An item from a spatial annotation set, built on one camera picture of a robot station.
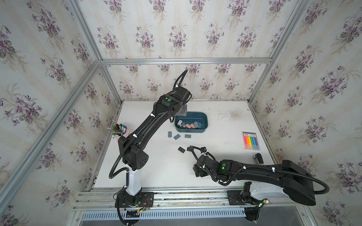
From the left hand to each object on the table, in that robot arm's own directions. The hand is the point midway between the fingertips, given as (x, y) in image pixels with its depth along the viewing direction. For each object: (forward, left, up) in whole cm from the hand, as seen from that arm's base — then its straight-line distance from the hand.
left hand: (176, 109), depth 82 cm
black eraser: (-14, -4, -24) cm, 28 cm away
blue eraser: (-2, +5, -24) cm, 25 cm away
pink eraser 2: (+5, -9, -24) cm, 26 cm away
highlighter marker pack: (-8, -51, -23) cm, 57 cm away
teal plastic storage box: (+7, -13, -22) cm, 26 cm away
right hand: (-27, -15, -22) cm, 38 cm away
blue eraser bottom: (+6, -5, -23) cm, 24 cm away
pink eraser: (+5, -12, -24) cm, 27 cm away
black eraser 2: (-14, -8, -23) cm, 28 cm away
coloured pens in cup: (-4, +37, -15) cm, 41 cm away
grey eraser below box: (-3, -8, -25) cm, 26 cm away
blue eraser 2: (-4, 0, -25) cm, 25 cm away
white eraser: (+7, -2, -22) cm, 23 cm away
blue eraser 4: (+5, -17, -23) cm, 29 cm away
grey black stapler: (-22, -50, -20) cm, 58 cm away
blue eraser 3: (+4, -14, -21) cm, 26 cm away
